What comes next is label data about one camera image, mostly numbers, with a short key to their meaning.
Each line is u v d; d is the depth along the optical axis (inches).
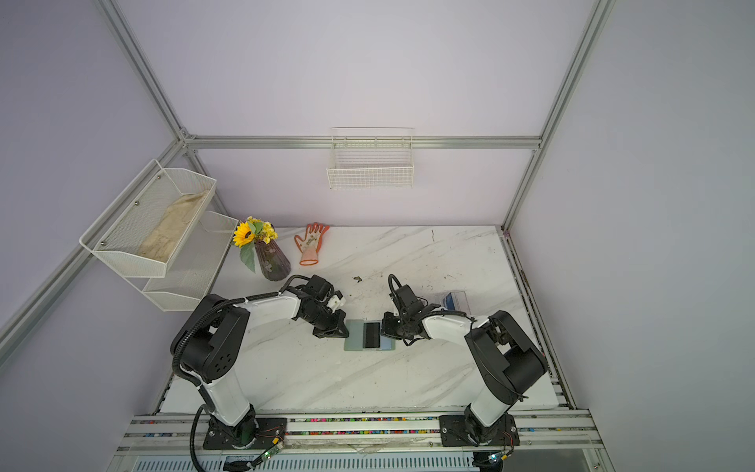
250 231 33.2
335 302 35.3
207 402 21.8
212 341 19.1
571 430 30.1
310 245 44.4
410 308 28.7
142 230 30.3
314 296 30.4
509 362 18.0
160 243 29.6
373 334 35.7
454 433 28.9
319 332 33.0
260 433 28.6
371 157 37.6
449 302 36.5
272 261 38.4
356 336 35.8
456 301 36.2
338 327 32.4
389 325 32.2
